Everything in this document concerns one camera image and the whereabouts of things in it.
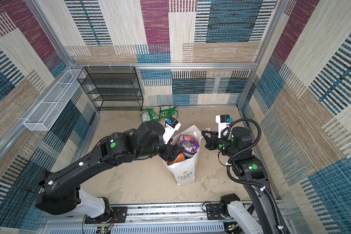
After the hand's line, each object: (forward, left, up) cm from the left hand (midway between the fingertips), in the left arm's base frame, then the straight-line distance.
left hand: (179, 143), depth 59 cm
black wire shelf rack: (+60, +48, -19) cm, 79 cm away
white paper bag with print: (-4, -3, -20) cm, 20 cm away
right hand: (+7, -10, -4) cm, 13 cm away
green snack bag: (+45, +21, -32) cm, 59 cm away
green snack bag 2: (+49, +8, -33) cm, 59 cm away
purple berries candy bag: (+8, -6, -14) cm, 17 cm away
